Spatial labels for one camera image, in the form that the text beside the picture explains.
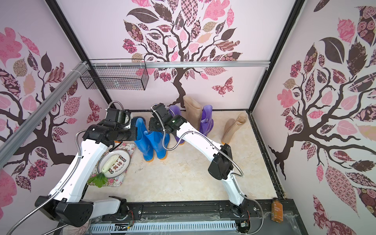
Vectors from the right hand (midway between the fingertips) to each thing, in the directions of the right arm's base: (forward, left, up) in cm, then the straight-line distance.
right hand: (151, 123), depth 78 cm
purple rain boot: (+2, -31, -3) cm, 31 cm away
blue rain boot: (-11, +3, -1) cm, 11 cm away
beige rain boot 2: (+1, -46, -5) cm, 46 cm away
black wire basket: (+36, +27, +9) cm, 46 cm away
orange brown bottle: (-39, -64, -23) cm, 78 cm away
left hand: (-8, +8, -1) cm, 11 cm away
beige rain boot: (+13, -23, -5) cm, 27 cm away
